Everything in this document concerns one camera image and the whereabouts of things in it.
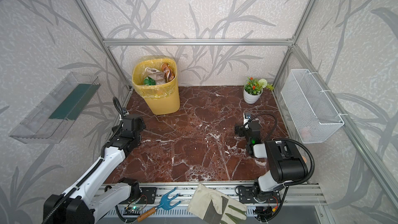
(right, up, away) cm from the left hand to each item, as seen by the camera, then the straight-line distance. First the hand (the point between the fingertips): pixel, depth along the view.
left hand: (131, 117), depth 81 cm
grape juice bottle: (+11, +24, +7) cm, 27 cm away
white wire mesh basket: (+84, +4, -19) cm, 86 cm away
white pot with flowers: (+70, +16, +18) cm, 74 cm away
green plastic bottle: (+4, +21, +12) cm, 24 cm away
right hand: (+64, -2, +14) cm, 65 cm away
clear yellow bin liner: (+12, +14, +3) cm, 18 cm away
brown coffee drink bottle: (+16, +26, +12) cm, 33 cm away
